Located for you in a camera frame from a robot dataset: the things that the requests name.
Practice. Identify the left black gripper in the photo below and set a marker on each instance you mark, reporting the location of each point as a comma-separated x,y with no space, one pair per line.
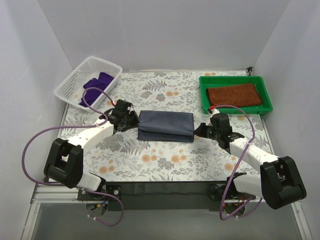
127,121

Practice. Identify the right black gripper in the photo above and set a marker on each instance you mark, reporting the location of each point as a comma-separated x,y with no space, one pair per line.
207,131

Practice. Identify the grey cloth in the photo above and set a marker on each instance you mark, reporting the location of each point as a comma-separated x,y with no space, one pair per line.
166,126

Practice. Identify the brown towel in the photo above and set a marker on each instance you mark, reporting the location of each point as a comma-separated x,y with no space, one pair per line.
240,95

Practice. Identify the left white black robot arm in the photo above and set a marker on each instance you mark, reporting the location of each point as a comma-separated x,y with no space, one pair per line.
65,162

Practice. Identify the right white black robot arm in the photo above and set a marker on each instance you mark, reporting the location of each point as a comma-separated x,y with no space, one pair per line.
279,182

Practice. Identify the floral table mat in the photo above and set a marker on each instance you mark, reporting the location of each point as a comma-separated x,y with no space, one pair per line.
123,157

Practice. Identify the purple cloth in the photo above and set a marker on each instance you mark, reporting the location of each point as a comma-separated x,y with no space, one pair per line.
102,82

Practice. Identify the green plastic tray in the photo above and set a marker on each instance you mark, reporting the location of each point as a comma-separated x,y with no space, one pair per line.
206,82

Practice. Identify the white plastic basket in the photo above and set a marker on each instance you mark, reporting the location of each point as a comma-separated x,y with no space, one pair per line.
71,89

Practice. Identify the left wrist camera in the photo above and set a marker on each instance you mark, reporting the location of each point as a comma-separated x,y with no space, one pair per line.
121,108

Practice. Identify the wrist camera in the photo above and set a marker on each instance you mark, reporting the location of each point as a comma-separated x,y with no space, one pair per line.
217,119
121,108

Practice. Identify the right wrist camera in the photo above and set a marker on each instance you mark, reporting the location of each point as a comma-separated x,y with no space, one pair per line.
217,119

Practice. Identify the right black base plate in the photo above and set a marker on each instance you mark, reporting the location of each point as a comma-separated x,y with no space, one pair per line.
215,191

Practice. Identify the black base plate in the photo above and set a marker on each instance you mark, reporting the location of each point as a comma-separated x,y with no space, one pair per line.
215,191
114,190

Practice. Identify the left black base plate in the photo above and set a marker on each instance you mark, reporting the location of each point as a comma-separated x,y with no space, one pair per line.
114,190

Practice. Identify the aluminium frame rail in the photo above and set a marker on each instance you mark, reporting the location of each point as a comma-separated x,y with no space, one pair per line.
54,195

